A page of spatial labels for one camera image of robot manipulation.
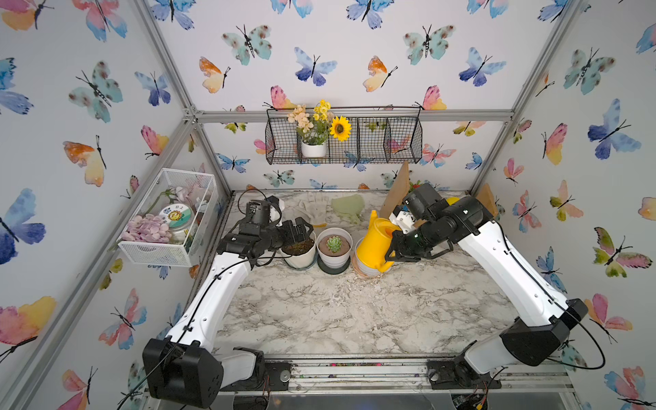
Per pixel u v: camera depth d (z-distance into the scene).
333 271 0.94
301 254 0.86
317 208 1.14
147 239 0.59
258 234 0.58
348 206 1.18
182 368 0.38
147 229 0.59
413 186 0.91
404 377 0.74
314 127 0.86
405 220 0.65
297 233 0.69
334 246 0.91
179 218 0.66
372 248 0.70
